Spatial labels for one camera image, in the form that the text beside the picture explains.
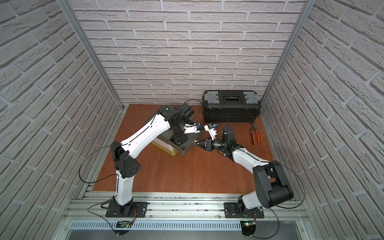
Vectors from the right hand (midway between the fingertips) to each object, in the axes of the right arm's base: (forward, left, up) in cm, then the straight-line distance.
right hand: (198, 144), depth 82 cm
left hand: (+4, +7, +5) cm, 10 cm away
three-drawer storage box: (+2, +20, 0) cm, 20 cm away
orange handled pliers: (+19, -42, -15) cm, 48 cm away
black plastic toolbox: (+27, -24, +2) cm, 36 cm away
